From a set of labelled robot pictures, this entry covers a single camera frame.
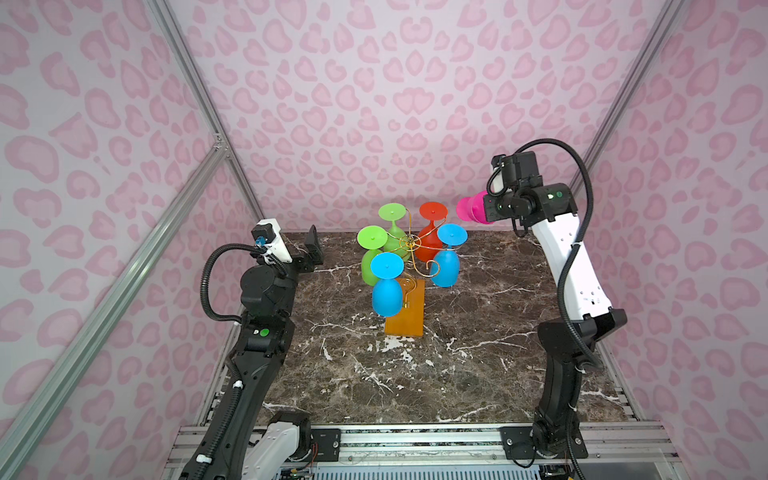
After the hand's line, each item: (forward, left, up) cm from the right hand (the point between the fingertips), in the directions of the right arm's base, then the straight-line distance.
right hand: (498, 199), depth 77 cm
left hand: (-15, +48, +5) cm, 50 cm away
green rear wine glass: (-10, +26, -5) cm, 28 cm away
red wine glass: (-8, +18, -6) cm, 21 cm away
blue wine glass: (-12, +12, -11) cm, 20 cm away
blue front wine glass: (-23, +28, -11) cm, 38 cm away
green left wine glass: (-12, +32, -2) cm, 34 cm away
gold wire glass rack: (-11, +21, -5) cm, 24 cm away
